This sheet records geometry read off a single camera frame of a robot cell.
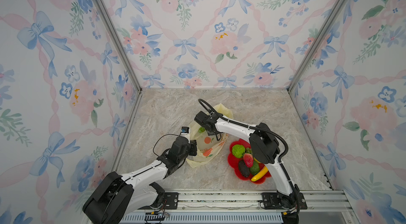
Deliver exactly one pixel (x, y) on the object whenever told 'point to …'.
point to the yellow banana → (261, 173)
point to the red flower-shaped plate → (233, 161)
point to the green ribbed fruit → (255, 168)
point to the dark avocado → (244, 170)
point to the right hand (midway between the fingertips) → (218, 127)
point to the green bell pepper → (238, 150)
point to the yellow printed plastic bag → (206, 147)
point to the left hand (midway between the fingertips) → (197, 140)
